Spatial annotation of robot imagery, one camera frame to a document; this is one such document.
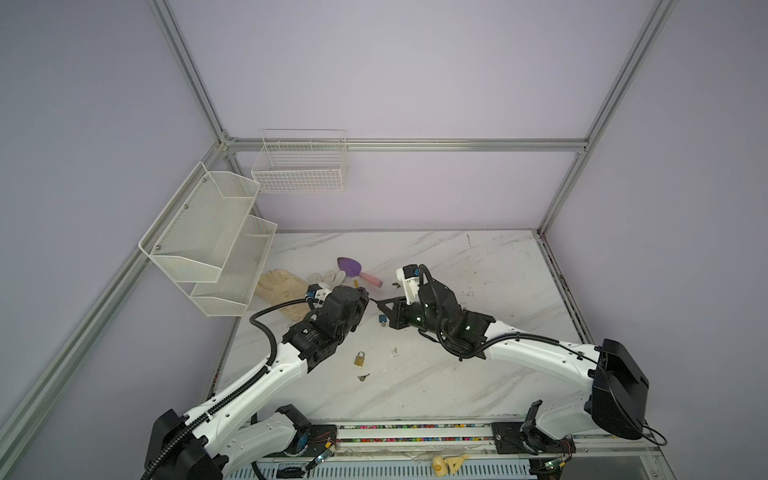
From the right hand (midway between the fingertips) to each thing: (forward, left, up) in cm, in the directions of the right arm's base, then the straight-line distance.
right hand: (375, 305), depth 73 cm
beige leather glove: (+21, +37, -22) cm, 47 cm away
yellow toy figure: (-30, -16, -21) cm, 40 cm away
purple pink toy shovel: (+28, +11, -22) cm, 37 cm away
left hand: (+5, +3, -1) cm, 6 cm away
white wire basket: (+47, +26, +11) cm, 55 cm away
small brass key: (-10, +5, -23) cm, 26 cm away
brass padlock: (-6, +6, -22) cm, 23 cm away
